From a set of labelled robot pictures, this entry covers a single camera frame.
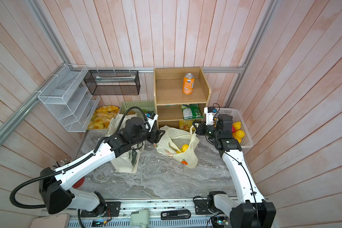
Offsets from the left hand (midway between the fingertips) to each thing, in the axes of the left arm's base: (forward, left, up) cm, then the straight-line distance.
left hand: (159, 132), depth 74 cm
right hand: (+5, -18, +2) cm, 19 cm away
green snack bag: (+21, -20, -6) cm, 30 cm away
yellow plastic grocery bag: (+3, -12, -18) cm, 22 cm away
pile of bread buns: (+28, +46, -20) cm, 57 cm away
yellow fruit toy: (-1, -15, -16) cm, 22 cm away
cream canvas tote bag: (-11, +18, -14) cm, 26 cm away
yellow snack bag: (+22, -17, -22) cm, 35 cm away
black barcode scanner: (-35, -8, -21) cm, 41 cm away
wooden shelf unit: (+26, -12, +4) cm, 30 cm away
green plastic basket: (+43, +12, -22) cm, 50 cm away
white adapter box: (-36, +9, -22) cm, 44 cm away
